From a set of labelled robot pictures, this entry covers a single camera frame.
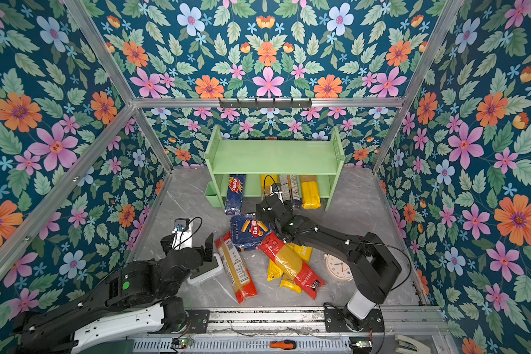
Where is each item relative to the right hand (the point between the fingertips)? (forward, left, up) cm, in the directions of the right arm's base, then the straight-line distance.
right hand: (268, 203), depth 86 cm
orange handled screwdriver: (-44, -7, -15) cm, 47 cm away
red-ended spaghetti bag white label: (-21, +12, -13) cm, 28 cm away
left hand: (-19, +18, +10) cm, 28 cm away
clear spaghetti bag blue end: (+9, -10, -1) cm, 13 cm away
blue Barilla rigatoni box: (-6, +9, -11) cm, 15 cm away
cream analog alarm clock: (-21, -27, -13) cm, 36 cm away
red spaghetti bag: (-21, -9, -11) cm, 25 cm away
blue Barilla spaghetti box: (+5, +14, 0) cm, 15 cm away
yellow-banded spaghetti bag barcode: (+6, -17, -1) cm, 19 cm away
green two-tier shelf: (+35, -25, -8) cm, 44 cm away
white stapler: (-45, -44, -14) cm, 64 cm away
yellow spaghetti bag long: (+13, +1, -1) cm, 13 cm away
